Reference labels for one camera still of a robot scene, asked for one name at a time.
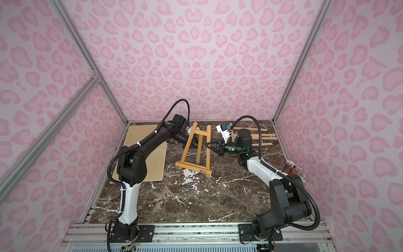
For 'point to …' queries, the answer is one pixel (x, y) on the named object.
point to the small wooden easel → (264, 136)
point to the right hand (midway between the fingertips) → (209, 146)
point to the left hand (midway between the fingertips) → (203, 147)
